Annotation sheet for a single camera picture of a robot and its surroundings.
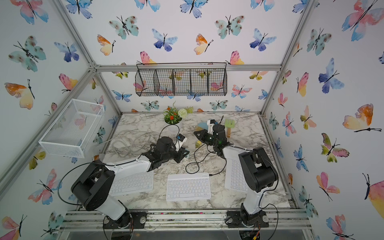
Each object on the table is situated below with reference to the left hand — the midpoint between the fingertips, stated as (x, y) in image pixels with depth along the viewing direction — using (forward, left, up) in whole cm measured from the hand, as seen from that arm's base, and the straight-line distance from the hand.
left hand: (188, 149), depth 87 cm
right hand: (+9, -4, +5) cm, 11 cm away
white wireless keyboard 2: (-17, +1, -11) cm, 21 cm away
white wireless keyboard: (-15, +30, -10) cm, 35 cm away
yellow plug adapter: (+8, -6, -7) cm, 13 cm away
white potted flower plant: (+22, +10, +4) cm, 25 cm away
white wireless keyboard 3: (-14, -27, -10) cm, 32 cm away
